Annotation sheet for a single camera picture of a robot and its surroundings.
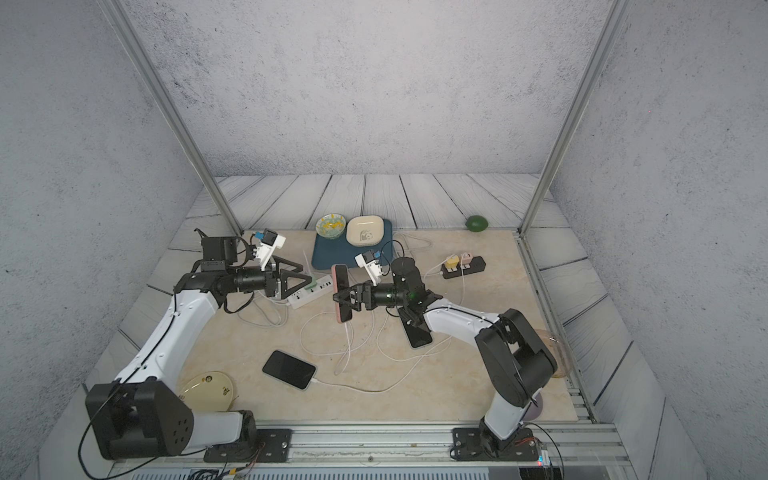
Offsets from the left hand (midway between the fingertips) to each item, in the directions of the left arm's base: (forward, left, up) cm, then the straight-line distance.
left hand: (307, 275), depth 74 cm
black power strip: (+22, -51, -24) cm, 61 cm away
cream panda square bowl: (+39, -11, -23) cm, 46 cm away
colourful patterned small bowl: (+41, +2, -22) cm, 47 cm away
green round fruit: (+41, -55, -22) cm, 72 cm away
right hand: (-4, -8, -5) cm, 10 cm away
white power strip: (+14, +2, -24) cm, 28 cm away
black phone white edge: (-13, +8, -26) cm, 30 cm away
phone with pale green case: (-15, -26, 0) cm, 30 cm away
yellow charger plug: (+19, -41, -19) cm, 49 cm away
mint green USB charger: (-3, -2, +1) cm, 4 cm away
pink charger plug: (+21, -47, -20) cm, 55 cm away
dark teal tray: (+31, +2, -26) cm, 41 cm away
